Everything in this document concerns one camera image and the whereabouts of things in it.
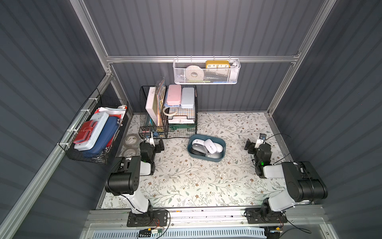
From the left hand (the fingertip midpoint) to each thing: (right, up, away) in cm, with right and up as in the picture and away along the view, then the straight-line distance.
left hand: (155, 138), depth 94 cm
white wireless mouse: (+35, -5, +1) cm, 36 cm away
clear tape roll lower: (-17, -9, +3) cm, 19 cm away
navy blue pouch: (-15, +6, -25) cm, 30 cm away
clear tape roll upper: (-19, -2, +9) cm, 21 cm away
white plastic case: (-19, +12, -25) cm, 33 cm away
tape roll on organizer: (+10, +15, -2) cm, 18 cm away
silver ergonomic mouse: (+39, -11, +1) cm, 40 cm away
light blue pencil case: (+21, +27, +5) cm, 34 cm away
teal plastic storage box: (+39, -1, +5) cm, 40 cm away
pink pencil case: (+12, +29, +2) cm, 31 cm away
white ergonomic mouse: (+42, -6, +4) cm, 42 cm away
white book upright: (-1, +20, -4) cm, 20 cm away
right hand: (+66, -3, -1) cm, 66 cm away
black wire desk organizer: (+8, +18, +2) cm, 19 cm away
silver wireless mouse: (+29, -5, +2) cm, 29 cm away
